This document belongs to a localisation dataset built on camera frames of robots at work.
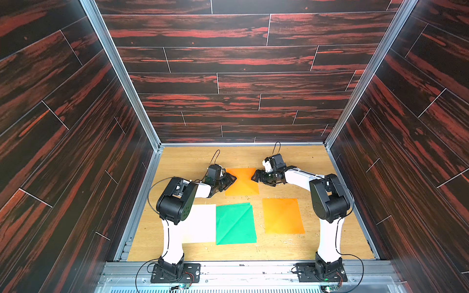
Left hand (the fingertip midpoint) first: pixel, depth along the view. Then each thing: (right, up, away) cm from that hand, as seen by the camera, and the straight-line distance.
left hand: (237, 179), depth 101 cm
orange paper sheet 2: (+23, -18, -10) cm, 31 cm away
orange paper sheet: (+4, -4, 0) cm, 5 cm away
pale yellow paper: (-18, -22, -15) cm, 32 cm away
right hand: (+13, 0, +2) cm, 13 cm away
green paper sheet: (-1, -21, -15) cm, 25 cm away
